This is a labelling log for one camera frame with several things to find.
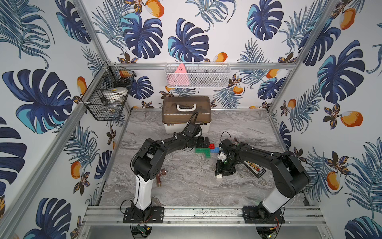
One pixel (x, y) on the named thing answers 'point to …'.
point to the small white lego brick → (219, 176)
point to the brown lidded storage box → (177, 111)
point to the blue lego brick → (216, 151)
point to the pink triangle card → (180, 77)
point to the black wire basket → (106, 97)
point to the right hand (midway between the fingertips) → (218, 173)
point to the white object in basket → (117, 95)
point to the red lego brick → (212, 146)
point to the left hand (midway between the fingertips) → (204, 141)
